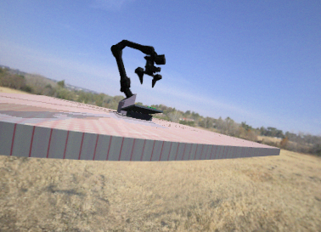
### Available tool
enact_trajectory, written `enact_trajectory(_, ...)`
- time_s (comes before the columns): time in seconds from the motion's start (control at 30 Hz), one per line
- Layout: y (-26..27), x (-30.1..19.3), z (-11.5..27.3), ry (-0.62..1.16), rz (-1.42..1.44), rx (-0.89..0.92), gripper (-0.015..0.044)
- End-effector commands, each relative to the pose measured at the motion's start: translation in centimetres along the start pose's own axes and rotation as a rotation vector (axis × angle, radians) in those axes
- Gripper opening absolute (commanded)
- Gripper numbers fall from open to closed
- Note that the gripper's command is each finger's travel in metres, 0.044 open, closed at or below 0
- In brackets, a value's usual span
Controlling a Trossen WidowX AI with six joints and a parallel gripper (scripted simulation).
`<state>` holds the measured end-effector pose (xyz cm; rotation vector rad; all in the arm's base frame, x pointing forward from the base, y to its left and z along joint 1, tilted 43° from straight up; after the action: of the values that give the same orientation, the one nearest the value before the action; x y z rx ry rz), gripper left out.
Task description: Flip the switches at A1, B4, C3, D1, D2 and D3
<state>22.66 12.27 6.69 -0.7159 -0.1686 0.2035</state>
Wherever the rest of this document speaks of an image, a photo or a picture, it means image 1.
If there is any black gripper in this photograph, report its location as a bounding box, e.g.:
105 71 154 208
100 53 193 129
135 63 162 88

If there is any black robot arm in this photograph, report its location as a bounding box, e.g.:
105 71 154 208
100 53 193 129
110 40 166 99

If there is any grey switch panel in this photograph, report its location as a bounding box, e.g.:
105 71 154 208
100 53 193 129
121 105 163 121

